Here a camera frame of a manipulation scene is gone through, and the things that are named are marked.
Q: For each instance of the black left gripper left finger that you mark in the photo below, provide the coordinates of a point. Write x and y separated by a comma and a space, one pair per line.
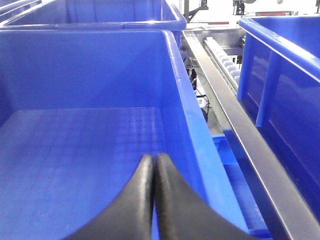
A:
132, 207

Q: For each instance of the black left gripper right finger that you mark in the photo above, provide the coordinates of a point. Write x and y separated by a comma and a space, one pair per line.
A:
180, 212

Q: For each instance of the blue plastic bin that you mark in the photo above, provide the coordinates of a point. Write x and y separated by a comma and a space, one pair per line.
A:
20, 6
237, 175
75, 137
112, 12
287, 112

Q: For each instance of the slanted steel rack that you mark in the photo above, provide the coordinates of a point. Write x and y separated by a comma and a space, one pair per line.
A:
250, 140

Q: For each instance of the small white device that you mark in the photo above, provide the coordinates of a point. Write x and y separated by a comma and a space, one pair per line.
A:
201, 101

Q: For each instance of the black metal stand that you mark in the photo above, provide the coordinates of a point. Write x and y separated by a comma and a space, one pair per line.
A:
191, 12

